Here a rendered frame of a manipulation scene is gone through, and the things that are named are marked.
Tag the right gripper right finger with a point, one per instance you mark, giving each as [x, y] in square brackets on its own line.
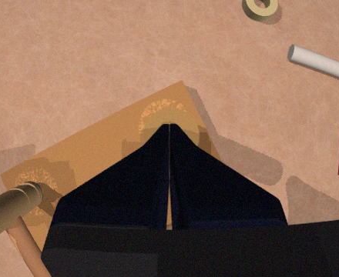
[211, 194]

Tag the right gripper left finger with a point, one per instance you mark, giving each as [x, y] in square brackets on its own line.
[126, 193]

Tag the white cylinder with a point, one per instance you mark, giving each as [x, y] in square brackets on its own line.
[314, 60]

